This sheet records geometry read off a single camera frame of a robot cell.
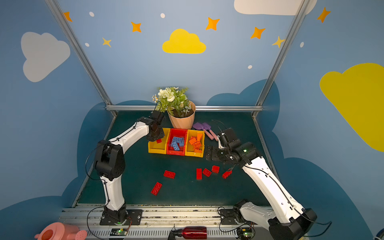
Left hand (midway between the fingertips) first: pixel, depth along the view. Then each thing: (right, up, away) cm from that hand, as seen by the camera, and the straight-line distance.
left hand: (161, 136), depth 96 cm
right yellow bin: (+18, -8, +2) cm, 20 cm away
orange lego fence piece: (+23, -6, +3) cm, 24 cm away
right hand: (+31, -7, -23) cm, 39 cm away
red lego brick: (-1, -3, -3) cm, 4 cm away
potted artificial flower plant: (+12, +17, +7) cm, 22 cm away
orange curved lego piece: (+25, 0, +6) cm, 26 cm away
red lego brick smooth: (+35, -20, -5) cm, 41 cm away
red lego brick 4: (+41, -22, -9) cm, 47 cm away
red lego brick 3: (0, -29, -12) cm, 32 cm away
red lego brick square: (+29, -22, -7) cm, 37 cm away
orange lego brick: (+23, -9, 0) cm, 25 cm away
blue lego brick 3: (+13, -5, +6) cm, 15 cm away
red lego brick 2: (+7, -22, -8) cm, 25 cm away
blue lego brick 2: (+9, -7, +3) cm, 12 cm away
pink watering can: (-35, -37, -35) cm, 62 cm away
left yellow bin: (0, -8, 0) cm, 8 cm away
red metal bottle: (+21, -42, -29) cm, 55 cm away
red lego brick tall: (+24, -22, -8) cm, 34 cm away
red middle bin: (+10, +2, +7) cm, 12 cm away
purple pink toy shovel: (+26, +6, +16) cm, 31 cm away
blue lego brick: (+9, -3, +6) cm, 11 cm away
